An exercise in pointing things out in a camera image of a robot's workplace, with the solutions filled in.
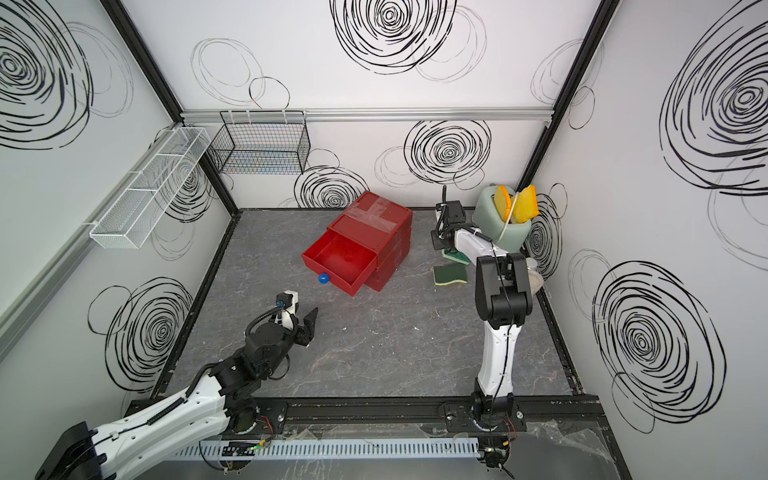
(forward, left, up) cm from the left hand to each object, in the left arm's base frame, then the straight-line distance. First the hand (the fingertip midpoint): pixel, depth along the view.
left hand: (307, 308), depth 81 cm
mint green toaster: (+26, -61, +2) cm, 66 cm away
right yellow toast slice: (+34, -66, +10) cm, 75 cm away
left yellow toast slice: (+34, -57, +11) cm, 68 cm away
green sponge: (+18, -41, -9) cm, 46 cm away
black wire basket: (+48, +21, +20) cm, 56 cm away
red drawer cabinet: (+15, -16, +11) cm, 25 cm away
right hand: (+30, -42, -3) cm, 51 cm away
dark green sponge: (+24, -45, -6) cm, 51 cm away
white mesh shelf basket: (+12, +41, +22) cm, 48 cm away
